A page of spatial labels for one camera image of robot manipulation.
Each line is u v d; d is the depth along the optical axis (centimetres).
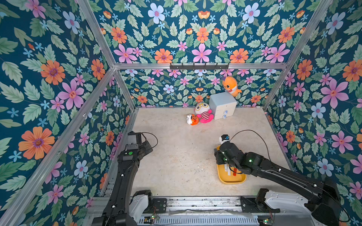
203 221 70
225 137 69
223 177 84
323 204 38
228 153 56
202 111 110
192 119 105
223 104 102
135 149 59
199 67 93
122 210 39
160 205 73
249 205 73
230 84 96
